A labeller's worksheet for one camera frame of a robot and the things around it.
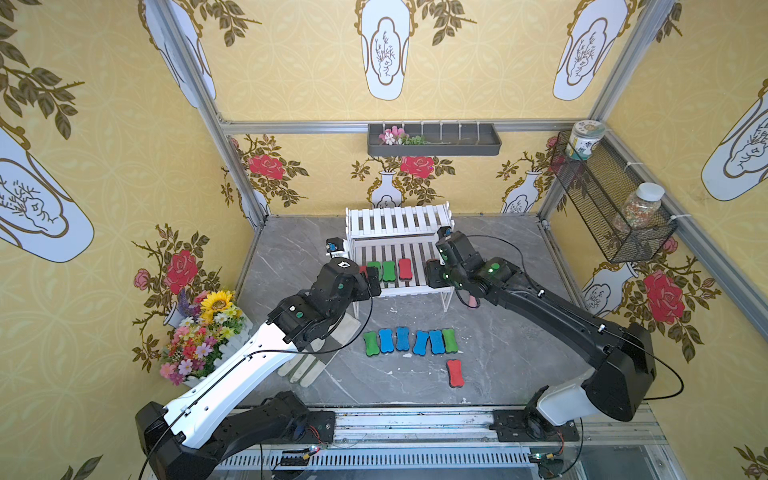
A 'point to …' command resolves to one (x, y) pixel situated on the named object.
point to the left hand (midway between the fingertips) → (351, 270)
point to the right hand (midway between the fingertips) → (439, 263)
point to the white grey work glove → (306, 368)
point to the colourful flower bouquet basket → (210, 327)
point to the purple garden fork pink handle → (473, 302)
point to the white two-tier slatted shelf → (405, 234)
